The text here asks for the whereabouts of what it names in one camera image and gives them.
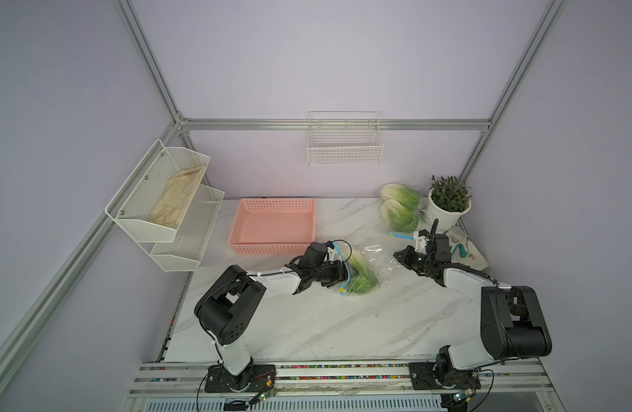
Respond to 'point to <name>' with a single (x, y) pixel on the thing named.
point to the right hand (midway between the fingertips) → (395, 257)
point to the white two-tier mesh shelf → (175, 251)
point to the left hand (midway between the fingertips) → (352, 277)
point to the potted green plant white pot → (448, 200)
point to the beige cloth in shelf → (172, 204)
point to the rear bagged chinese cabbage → (409, 197)
